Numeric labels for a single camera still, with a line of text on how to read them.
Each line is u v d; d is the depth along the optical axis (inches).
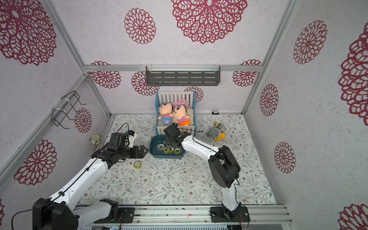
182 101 44.2
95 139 40.7
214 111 49.0
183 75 37.0
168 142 32.0
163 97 43.2
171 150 38.3
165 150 38.3
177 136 27.2
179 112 40.6
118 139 24.4
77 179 18.2
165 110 41.7
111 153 22.6
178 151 38.3
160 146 38.3
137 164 36.3
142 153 28.6
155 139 39.8
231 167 20.0
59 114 28.7
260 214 29.9
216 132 39.6
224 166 19.4
